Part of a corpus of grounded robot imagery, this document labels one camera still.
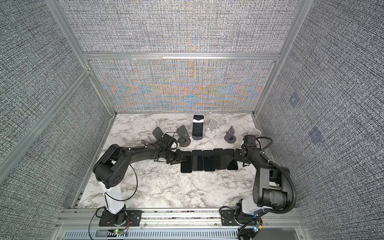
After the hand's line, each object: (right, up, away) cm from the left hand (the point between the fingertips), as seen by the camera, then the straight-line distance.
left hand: (184, 161), depth 92 cm
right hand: (+35, +3, +2) cm, 35 cm away
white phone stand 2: (+45, +18, +5) cm, 49 cm away
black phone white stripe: (+9, +22, +8) cm, 25 cm away
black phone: (+1, 0, -2) cm, 2 cm away
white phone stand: (+19, +19, +11) cm, 29 cm away
